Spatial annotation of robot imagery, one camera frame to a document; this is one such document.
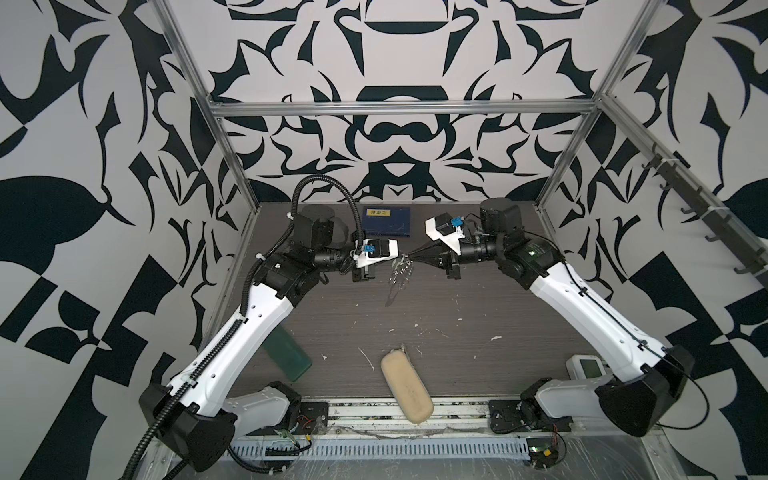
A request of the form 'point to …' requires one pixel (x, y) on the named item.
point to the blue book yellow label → (387, 221)
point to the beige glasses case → (408, 384)
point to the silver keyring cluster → (402, 268)
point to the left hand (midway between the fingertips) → (399, 241)
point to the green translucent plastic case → (285, 352)
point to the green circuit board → (543, 452)
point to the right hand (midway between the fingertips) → (414, 253)
